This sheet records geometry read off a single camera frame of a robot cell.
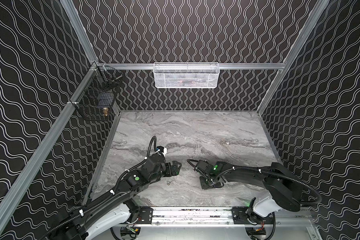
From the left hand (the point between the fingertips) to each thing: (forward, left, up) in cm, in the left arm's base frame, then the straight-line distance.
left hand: (179, 167), depth 75 cm
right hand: (-3, -14, -16) cm, 22 cm away
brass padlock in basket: (+23, +41, +16) cm, 50 cm away
